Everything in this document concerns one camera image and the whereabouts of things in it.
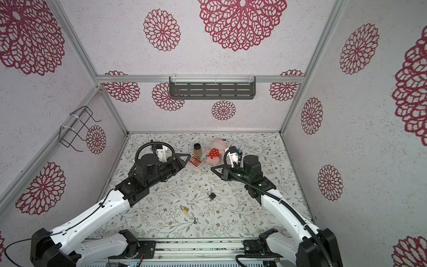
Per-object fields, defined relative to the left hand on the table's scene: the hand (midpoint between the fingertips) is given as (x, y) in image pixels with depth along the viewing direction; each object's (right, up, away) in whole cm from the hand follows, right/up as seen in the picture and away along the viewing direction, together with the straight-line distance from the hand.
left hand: (188, 160), depth 72 cm
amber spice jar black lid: (+1, +4, +28) cm, 28 cm away
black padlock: (+10, -20, +18) cm, 29 cm away
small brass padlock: (-4, -26, +13) cm, 29 cm away
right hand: (+10, -3, 0) cm, 11 cm away
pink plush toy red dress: (+14, +5, +31) cm, 34 cm away
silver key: (+2, -31, +9) cm, 32 cm away
